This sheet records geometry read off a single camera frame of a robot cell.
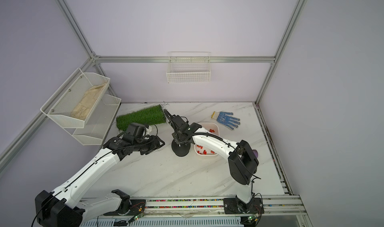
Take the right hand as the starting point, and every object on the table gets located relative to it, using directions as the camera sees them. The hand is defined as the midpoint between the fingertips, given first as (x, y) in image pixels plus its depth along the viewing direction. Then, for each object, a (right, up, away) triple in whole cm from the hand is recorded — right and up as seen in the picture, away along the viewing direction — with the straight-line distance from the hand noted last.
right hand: (182, 135), depth 87 cm
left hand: (-10, -5, -10) cm, 15 cm away
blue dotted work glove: (+29, +10, +24) cm, 39 cm away
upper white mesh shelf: (-55, +19, -11) cm, 59 cm away
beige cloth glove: (-50, +16, -10) cm, 54 cm away
